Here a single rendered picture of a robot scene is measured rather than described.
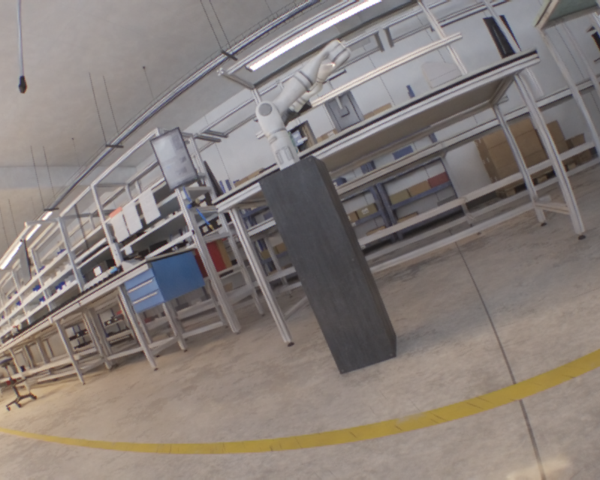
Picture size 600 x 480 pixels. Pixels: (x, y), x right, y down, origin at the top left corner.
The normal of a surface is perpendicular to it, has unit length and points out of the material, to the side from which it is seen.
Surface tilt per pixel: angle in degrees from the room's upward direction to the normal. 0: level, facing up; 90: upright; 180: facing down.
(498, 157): 90
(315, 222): 90
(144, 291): 90
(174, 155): 101
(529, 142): 90
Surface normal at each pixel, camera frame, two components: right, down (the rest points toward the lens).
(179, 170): 0.11, 0.14
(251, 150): -0.36, 0.14
